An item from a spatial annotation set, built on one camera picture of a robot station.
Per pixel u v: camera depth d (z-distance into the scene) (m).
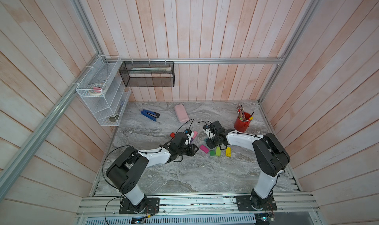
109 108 0.78
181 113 1.11
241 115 0.94
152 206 0.73
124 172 0.47
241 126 0.98
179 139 0.70
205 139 0.91
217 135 0.76
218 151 0.92
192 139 0.82
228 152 0.92
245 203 0.73
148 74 1.04
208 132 0.88
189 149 0.79
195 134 1.01
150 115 1.11
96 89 0.74
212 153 0.91
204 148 0.93
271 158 0.49
